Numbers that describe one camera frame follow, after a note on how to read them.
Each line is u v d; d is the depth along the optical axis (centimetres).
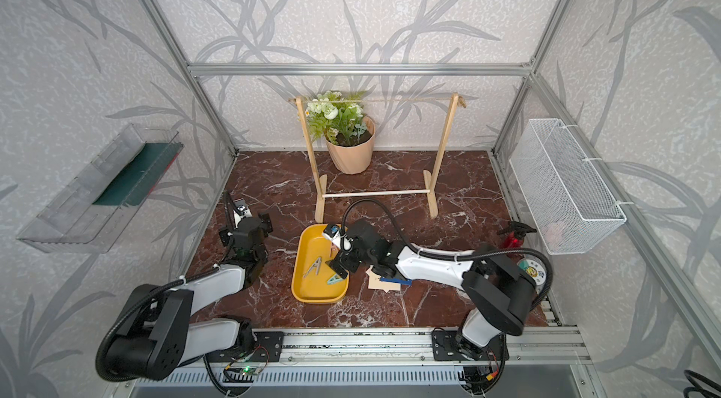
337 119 92
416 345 75
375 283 85
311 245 92
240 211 74
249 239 67
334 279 84
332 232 71
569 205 61
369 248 64
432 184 103
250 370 71
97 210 65
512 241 84
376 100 106
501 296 43
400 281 84
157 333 41
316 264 88
